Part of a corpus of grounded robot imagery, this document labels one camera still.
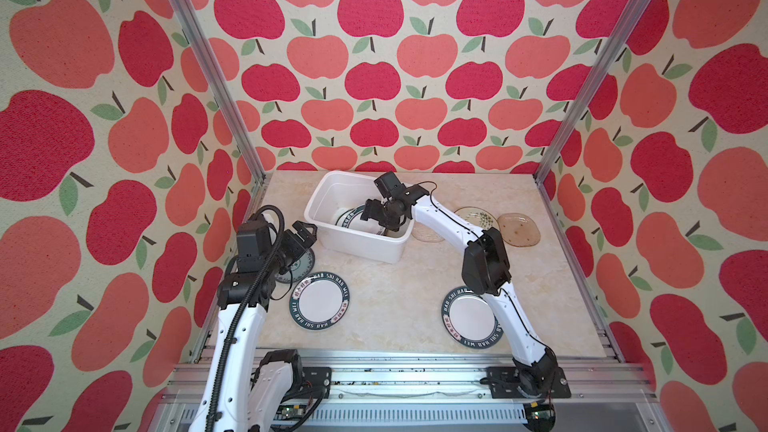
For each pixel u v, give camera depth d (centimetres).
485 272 59
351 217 104
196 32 81
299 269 95
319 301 88
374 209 88
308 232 67
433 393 73
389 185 79
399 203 73
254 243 53
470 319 84
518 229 105
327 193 99
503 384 73
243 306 47
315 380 75
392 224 85
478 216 107
